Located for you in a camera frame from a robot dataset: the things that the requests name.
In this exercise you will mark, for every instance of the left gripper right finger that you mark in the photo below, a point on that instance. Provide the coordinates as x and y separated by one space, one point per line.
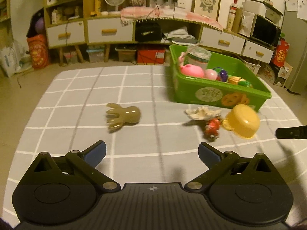
218 164

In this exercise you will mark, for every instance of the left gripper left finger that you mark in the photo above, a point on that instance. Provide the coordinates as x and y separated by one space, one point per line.
84 164

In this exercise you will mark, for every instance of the small red figure toy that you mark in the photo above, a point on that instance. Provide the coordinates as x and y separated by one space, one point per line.
212 129

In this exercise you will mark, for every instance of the yellow toy pot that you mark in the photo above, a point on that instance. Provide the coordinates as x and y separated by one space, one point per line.
243 121

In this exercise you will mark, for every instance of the cream seashell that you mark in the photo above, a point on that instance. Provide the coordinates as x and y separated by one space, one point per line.
202 113

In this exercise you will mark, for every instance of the toy corn cob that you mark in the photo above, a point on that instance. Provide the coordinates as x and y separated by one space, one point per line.
235 80

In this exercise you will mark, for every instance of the purple toy grapes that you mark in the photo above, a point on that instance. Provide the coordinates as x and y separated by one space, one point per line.
222 74

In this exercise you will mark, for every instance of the pink capsule ball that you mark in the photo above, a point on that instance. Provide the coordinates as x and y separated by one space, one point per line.
211 74

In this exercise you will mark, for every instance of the pink plush toy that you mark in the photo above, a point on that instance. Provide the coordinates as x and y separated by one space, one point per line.
190 69

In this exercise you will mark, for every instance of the cotton swab jar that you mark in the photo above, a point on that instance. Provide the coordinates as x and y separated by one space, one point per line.
198 56

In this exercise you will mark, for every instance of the grey checked tablecloth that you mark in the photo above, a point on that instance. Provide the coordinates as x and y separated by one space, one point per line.
151 160

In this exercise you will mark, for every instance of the white storage crate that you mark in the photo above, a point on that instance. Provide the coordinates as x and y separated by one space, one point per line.
252 65

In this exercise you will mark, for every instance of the green plastic storage bin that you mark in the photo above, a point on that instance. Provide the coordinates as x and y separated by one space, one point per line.
193 90

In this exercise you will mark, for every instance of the red gift bag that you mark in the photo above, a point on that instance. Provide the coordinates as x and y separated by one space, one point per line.
280 53

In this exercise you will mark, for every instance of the grey refrigerator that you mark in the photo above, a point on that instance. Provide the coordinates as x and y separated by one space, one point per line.
295 34

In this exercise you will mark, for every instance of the black microwave oven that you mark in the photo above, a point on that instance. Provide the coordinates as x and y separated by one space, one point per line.
265 31

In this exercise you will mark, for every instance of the red box under cabinet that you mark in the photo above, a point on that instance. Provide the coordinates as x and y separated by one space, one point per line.
150 56

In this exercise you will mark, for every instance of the orange patterned bag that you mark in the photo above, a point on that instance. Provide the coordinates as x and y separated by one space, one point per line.
39 52

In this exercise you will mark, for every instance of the wooden tv cabinet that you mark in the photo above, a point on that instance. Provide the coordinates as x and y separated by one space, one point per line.
94 23

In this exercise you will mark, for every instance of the pink cloth runner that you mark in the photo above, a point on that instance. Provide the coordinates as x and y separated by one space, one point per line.
130 14

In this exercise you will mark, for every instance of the framed cartoon girl picture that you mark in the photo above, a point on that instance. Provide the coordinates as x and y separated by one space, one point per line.
208 8

